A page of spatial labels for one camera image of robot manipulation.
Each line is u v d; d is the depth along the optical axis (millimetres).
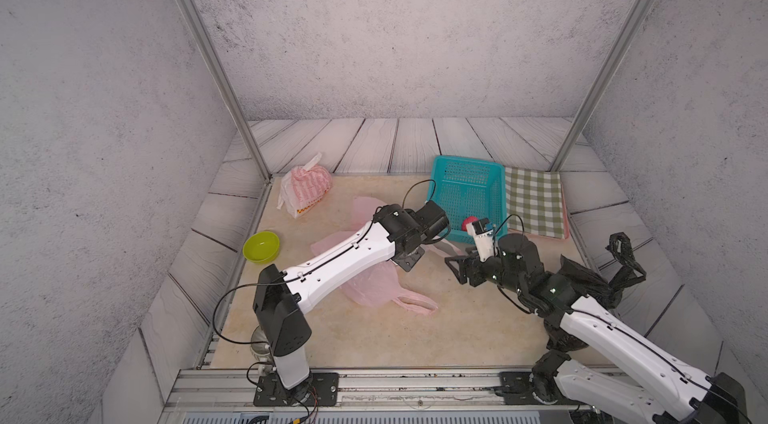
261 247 988
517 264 563
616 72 895
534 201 1113
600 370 572
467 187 1183
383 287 772
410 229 512
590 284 738
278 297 423
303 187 1044
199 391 759
